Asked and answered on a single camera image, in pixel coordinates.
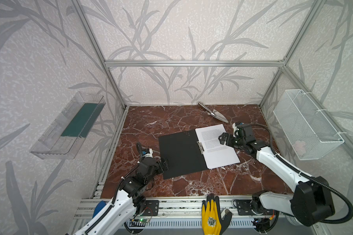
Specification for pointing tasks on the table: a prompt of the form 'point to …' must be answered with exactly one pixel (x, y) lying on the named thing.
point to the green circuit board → (142, 220)
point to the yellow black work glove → (212, 223)
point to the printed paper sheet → (216, 154)
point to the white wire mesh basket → (311, 136)
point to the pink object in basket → (300, 148)
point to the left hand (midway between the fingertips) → (165, 157)
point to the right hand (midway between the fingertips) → (224, 134)
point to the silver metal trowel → (214, 113)
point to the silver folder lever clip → (201, 147)
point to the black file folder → (183, 153)
